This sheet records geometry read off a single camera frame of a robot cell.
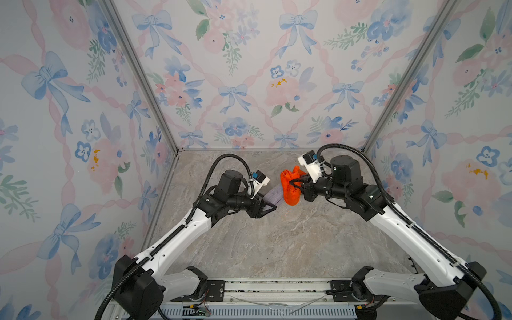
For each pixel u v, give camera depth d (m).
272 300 0.73
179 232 0.46
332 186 0.56
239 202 0.63
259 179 0.64
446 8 0.69
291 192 0.63
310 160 0.58
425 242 0.42
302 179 0.65
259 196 0.72
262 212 0.67
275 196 0.70
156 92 0.95
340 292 0.73
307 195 0.60
